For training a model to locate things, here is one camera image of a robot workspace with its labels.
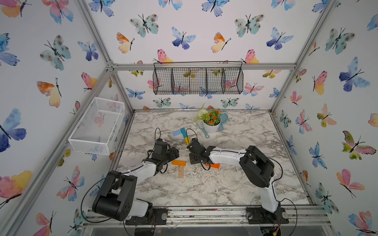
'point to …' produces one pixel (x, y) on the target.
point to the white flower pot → (211, 129)
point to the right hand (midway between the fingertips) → (193, 156)
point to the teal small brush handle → (201, 125)
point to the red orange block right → (215, 165)
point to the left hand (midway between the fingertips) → (176, 151)
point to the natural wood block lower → (181, 171)
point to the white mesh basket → (97, 128)
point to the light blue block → (174, 133)
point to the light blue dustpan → (224, 117)
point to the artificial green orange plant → (211, 118)
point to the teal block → (184, 132)
